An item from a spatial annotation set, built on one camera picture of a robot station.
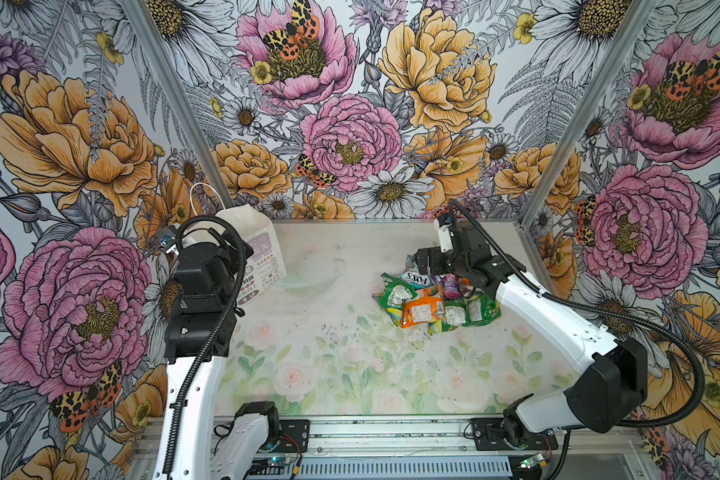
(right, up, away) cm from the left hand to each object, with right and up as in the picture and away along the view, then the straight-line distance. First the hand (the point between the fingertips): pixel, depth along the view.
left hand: (220, 253), depth 65 cm
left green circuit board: (+10, -49, +6) cm, 50 cm away
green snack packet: (+39, -13, +25) cm, 48 cm away
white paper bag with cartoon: (+1, -4, +28) cm, 29 cm away
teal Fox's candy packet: (+46, -8, +34) cm, 58 cm away
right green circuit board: (+69, -49, +6) cm, 85 cm away
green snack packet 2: (+64, -18, +26) cm, 71 cm away
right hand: (+49, -3, +17) cm, 52 cm away
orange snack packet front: (+48, -17, +26) cm, 57 cm away
